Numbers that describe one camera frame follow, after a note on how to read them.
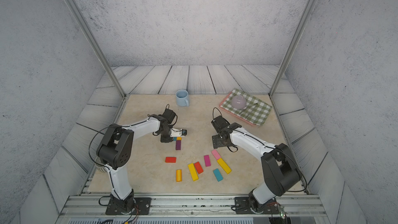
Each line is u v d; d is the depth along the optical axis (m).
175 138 0.96
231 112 1.08
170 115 0.81
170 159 0.88
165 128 0.74
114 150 0.51
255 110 1.10
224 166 0.85
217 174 0.83
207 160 0.88
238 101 1.11
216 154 0.89
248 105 1.14
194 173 0.83
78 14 0.80
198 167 0.85
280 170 0.44
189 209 0.73
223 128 0.64
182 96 1.15
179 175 0.82
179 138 0.95
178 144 0.94
